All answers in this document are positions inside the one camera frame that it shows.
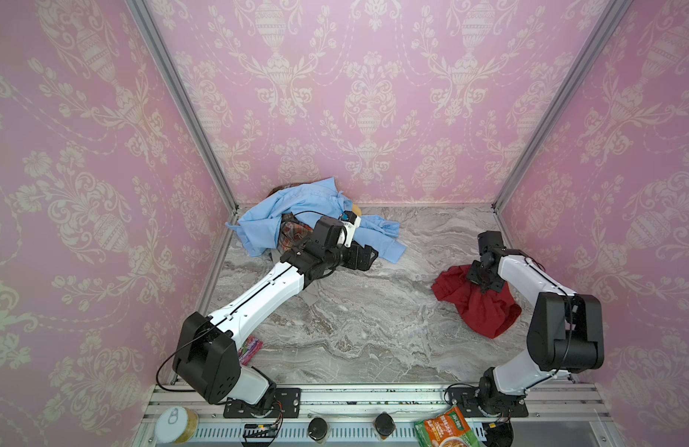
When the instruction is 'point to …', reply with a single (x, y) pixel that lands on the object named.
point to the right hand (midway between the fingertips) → (481, 279)
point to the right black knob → (385, 424)
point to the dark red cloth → (489, 314)
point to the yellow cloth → (357, 209)
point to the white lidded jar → (176, 425)
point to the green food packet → (448, 429)
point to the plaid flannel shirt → (292, 232)
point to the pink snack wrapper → (249, 351)
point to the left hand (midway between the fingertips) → (367, 252)
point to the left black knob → (317, 428)
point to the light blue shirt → (258, 231)
